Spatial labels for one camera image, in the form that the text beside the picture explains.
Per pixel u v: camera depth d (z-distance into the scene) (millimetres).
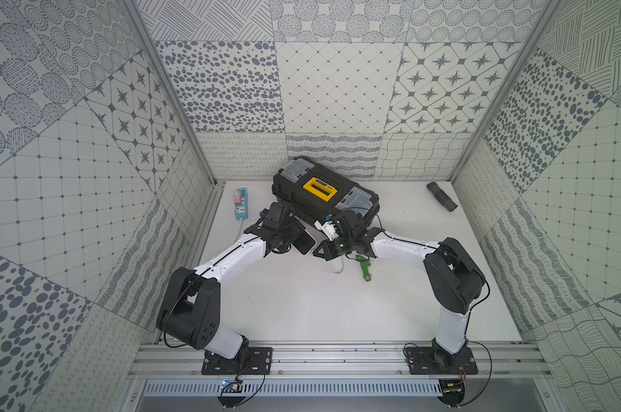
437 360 658
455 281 490
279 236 674
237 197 1069
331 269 951
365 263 929
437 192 1141
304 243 873
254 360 732
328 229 834
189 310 431
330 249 798
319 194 935
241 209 1074
